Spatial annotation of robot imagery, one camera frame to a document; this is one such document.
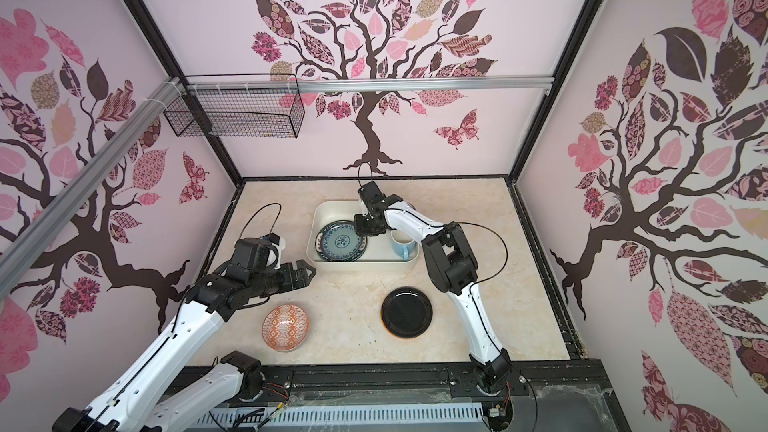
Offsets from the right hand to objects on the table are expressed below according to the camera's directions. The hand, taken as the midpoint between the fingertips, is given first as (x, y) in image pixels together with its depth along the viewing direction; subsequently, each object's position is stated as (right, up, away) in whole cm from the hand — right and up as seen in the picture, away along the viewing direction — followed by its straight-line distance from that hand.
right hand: (358, 227), depth 99 cm
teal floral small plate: (-6, -5, -1) cm, 8 cm away
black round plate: (+16, -23, -16) cm, 32 cm away
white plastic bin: (+7, -8, -2) cm, 11 cm away
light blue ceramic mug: (+15, -5, -9) cm, 18 cm away
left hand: (-12, -12, -22) cm, 28 cm away
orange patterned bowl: (-18, -26, -19) cm, 37 cm away
